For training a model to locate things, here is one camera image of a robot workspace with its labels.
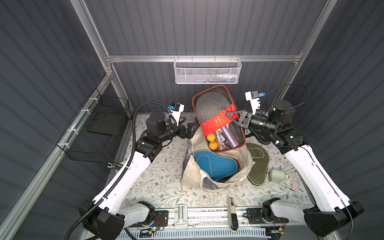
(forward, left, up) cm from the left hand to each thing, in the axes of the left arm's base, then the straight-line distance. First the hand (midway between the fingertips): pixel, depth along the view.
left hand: (196, 123), depth 66 cm
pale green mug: (-13, -44, -29) cm, 55 cm away
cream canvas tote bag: (-16, +1, -20) cm, 26 cm away
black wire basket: (+1, +52, -9) cm, 53 cm away
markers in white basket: (+40, -16, -2) cm, 43 cm away
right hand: (-2, -14, +7) cm, 16 cm away
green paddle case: (-10, -37, -36) cm, 52 cm away
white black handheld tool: (-32, -17, -32) cm, 48 cm away
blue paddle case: (-6, -13, -32) cm, 35 cm away
